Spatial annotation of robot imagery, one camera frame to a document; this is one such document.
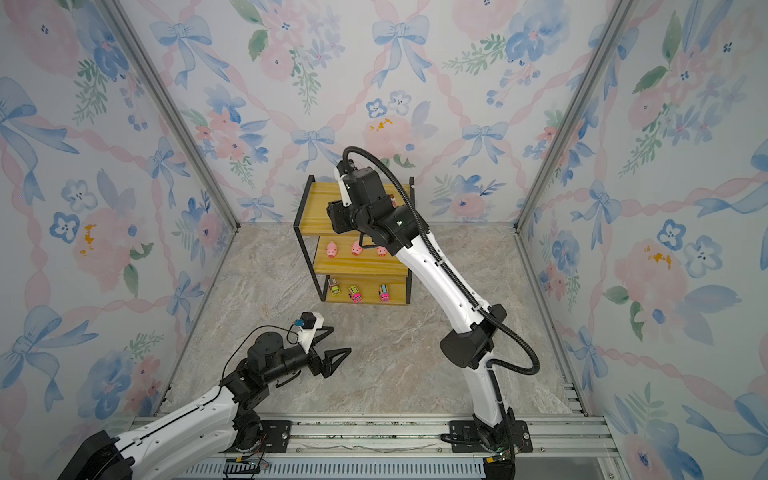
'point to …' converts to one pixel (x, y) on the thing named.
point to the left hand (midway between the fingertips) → (341, 338)
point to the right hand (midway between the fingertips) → (337, 204)
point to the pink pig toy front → (356, 249)
